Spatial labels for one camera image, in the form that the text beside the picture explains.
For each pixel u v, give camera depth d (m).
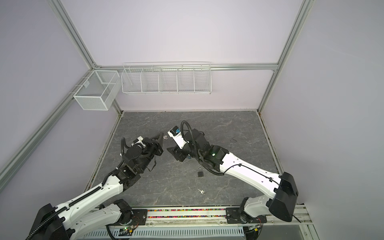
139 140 0.71
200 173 0.89
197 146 0.51
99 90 0.99
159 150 0.68
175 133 0.58
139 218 0.74
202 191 0.82
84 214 0.46
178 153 0.61
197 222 0.74
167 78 0.97
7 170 0.50
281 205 0.38
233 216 0.74
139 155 0.55
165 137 0.71
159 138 0.72
